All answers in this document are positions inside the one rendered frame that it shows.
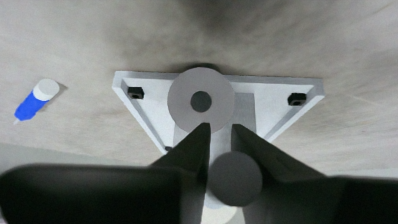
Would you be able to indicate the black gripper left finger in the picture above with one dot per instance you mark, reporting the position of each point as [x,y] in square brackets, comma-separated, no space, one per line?
[62,193]

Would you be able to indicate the blue screwdriver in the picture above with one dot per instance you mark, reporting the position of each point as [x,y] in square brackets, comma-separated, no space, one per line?
[38,97]

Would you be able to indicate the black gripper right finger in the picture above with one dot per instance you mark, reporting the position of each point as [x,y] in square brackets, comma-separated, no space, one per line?
[286,197]

